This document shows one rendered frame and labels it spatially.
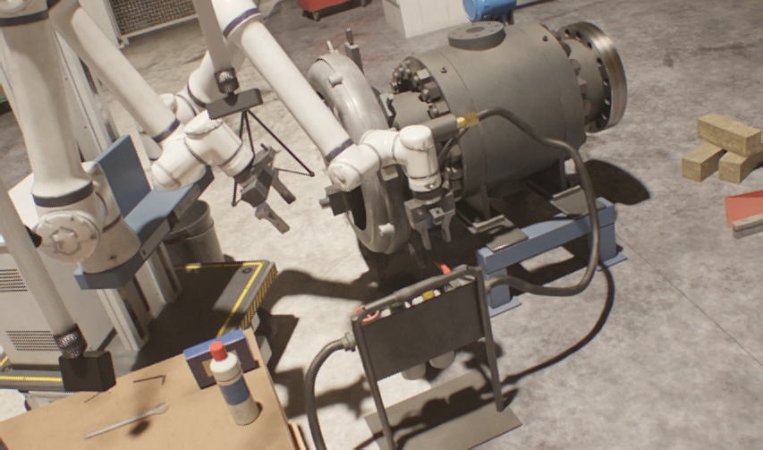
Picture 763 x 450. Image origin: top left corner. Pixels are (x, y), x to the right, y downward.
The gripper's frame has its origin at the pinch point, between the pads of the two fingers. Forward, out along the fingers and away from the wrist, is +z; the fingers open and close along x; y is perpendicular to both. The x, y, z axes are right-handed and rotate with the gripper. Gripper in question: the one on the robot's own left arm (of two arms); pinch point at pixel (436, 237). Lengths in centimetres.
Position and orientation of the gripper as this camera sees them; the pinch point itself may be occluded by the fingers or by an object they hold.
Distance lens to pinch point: 200.6
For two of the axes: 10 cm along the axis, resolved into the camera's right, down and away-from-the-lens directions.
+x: 9.2, -3.4, 2.1
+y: 3.4, 4.0, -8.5
